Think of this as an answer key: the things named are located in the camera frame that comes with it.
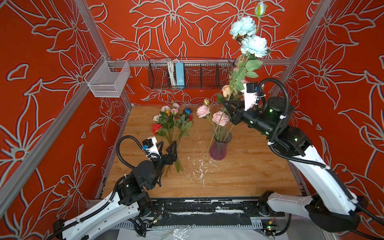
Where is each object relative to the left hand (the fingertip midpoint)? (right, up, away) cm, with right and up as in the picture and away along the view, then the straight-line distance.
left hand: (171, 141), depth 65 cm
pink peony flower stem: (+23, +10, +5) cm, 25 cm away
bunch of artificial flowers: (-3, +7, +38) cm, 39 cm away
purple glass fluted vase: (+25, -8, +21) cm, 34 cm away
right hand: (+20, +17, -11) cm, 28 cm away
